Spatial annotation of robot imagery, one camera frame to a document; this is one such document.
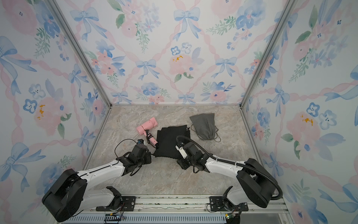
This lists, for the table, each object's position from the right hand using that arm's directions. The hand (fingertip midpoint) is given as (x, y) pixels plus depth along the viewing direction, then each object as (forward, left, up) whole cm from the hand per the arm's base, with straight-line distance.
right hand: (176, 154), depth 88 cm
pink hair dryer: (+18, +23, +3) cm, 29 cm away
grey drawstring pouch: (+22, -20, +1) cm, 30 cm away
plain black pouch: (+8, +7, +2) cm, 11 cm away
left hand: (0, +16, -1) cm, 16 cm away
